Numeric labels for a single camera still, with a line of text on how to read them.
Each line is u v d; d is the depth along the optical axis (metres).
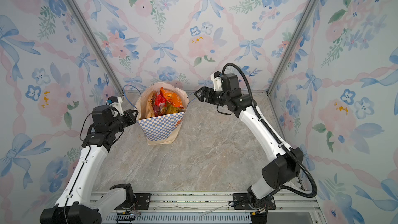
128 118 0.67
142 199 0.75
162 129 0.80
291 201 0.76
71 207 0.38
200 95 0.65
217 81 0.68
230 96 0.57
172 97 0.84
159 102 0.84
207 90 0.65
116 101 0.67
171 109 0.88
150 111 0.77
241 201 0.72
